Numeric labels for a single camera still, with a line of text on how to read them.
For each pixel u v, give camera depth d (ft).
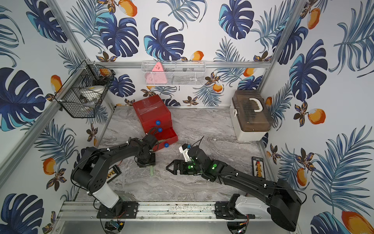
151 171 2.87
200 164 1.89
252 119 3.12
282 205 1.31
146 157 2.54
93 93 2.62
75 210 2.50
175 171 2.12
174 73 3.37
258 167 2.88
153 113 2.95
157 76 2.95
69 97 2.51
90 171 1.54
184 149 2.31
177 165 2.14
